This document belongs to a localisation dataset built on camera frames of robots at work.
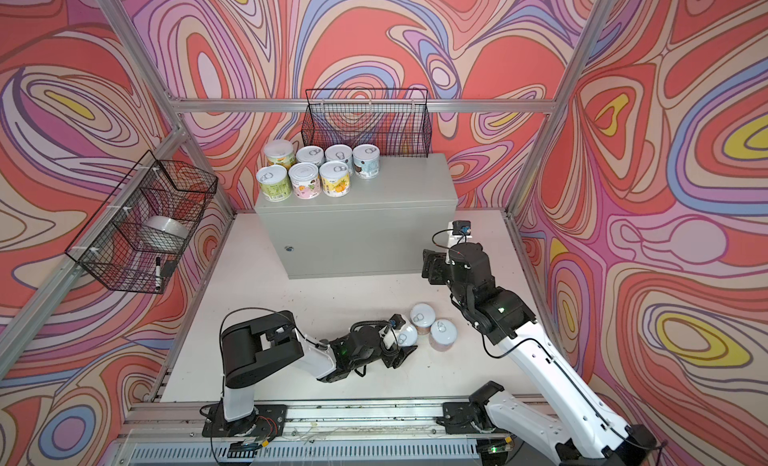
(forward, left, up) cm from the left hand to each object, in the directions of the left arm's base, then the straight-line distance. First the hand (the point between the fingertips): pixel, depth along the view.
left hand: (413, 337), depth 84 cm
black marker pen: (+6, +63, +22) cm, 67 cm away
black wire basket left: (+14, +67, +30) cm, 74 cm away
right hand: (+10, -6, +25) cm, 27 cm away
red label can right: (0, -8, +3) cm, 9 cm away
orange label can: (+5, -3, +2) cm, 7 cm away
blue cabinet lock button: (+21, +37, +14) cm, 45 cm away
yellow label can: (-1, +2, +4) cm, 4 cm away
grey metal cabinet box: (+30, +10, +13) cm, 34 cm away
